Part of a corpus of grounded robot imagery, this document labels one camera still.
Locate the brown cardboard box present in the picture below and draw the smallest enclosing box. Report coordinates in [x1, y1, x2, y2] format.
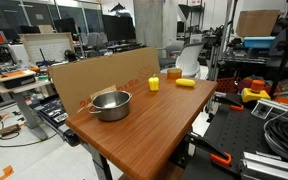
[235, 9, 281, 38]

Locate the black table leg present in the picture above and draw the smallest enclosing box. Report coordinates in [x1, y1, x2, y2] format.
[79, 142, 114, 180]

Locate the white pegboard panel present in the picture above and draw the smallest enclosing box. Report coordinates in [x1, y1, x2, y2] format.
[18, 32, 76, 66]

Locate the stainless steel pot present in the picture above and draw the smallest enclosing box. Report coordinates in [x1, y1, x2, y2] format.
[88, 90, 134, 122]

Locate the aluminium extrusion bar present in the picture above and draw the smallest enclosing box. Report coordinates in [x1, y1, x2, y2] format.
[250, 97, 288, 123]
[239, 151, 288, 180]

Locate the red plastic crate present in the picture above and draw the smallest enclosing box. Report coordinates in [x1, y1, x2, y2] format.
[215, 76, 238, 95]

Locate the large brown cardboard sheet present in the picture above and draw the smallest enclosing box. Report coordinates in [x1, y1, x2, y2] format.
[47, 46, 161, 117]

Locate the black control panel device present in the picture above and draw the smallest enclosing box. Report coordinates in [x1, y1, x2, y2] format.
[29, 94, 70, 130]

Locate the black perforated breadboard table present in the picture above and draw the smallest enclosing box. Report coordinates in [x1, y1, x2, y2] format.
[180, 99, 288, 180]

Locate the flat box with orange tools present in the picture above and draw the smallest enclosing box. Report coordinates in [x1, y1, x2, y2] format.
[0, 68, 38, 90]

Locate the yellow fake bell pepper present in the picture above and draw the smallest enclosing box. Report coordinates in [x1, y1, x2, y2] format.
[148, 73, 160, 92]

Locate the yellow fake corn cob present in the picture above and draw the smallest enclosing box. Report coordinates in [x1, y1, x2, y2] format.
[175, 77, 197, 88]

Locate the grey side desk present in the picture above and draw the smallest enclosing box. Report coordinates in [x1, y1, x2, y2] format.
[0, 77, 54, 141]

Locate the grey cable bundle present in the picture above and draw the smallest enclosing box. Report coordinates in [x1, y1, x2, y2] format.
[263, 99, 288, 165]

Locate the blue plastic bin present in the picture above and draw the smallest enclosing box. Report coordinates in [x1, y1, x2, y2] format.
[242, 36, 277, 50]

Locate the small black monitor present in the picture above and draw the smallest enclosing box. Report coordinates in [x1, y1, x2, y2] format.
[53, 17, 79, 36]

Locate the large black monitor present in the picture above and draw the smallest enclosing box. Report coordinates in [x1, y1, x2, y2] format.
[101, 14, 137, 43]

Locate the brown power brick with cable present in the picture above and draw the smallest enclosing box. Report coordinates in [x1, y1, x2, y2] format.
[0, 123, 58, 148]

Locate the black stand pole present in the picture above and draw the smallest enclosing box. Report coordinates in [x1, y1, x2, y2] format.
[268, 0, 288, 100]

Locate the black clamp with orange handle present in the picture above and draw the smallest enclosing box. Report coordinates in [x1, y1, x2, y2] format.
[212, 92, 245, 112]
[184, 131, 233, 167]

